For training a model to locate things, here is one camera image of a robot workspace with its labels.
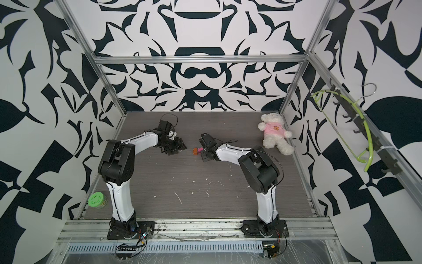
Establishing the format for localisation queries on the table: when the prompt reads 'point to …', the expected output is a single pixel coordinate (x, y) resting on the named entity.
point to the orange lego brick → (195, 151)
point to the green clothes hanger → (318, 95)
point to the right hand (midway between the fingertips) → (206, 151)
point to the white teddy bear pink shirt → (275, 135)
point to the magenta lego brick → (200, 149)
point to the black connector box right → (271, 249)
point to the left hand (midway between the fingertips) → (182, 146)
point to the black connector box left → (123, 256)
